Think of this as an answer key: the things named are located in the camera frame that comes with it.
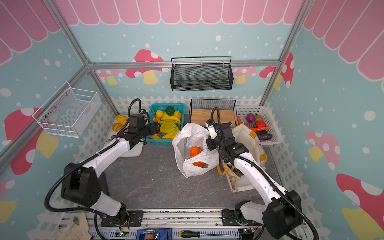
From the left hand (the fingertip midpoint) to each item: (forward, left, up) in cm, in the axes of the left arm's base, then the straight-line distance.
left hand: (155, 127), depth 89 cm
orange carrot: (+10, -68, -11) cm, 69 cm away
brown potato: (+22, -70, -13) cm, 75 cm away
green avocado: (+24, -4, -10) cm, 27 cm away
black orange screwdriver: (-51, -25, -15) cm, 59 cm away
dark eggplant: (+1, -68, -8) cm, 69 cm away
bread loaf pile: (+18, +33, -15) cm, 41 cm away
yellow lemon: (+21, +4, -10) cm, 24 cm away
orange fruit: (-8, -23, -13) cm, 28 cm away
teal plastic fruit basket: (+28, -10, -9) cm, 31 cm away
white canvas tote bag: (-5, -51, +1) cm, 51 cm away
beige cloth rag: (-51, +34, -17) cm, 63 cm away
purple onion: (+21, -64, -13) cm, 69 cm away
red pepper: (+14, -70, -12) cm, 72 cm away
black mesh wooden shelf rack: (+17, -27, -1) cm, 32 cm away
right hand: (-8, -31, +4) cm, 32 cm away
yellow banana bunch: (+11, -5, -10) cm, 16 cm away
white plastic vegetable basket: (+35, -62, -19) cm, 74 cm away
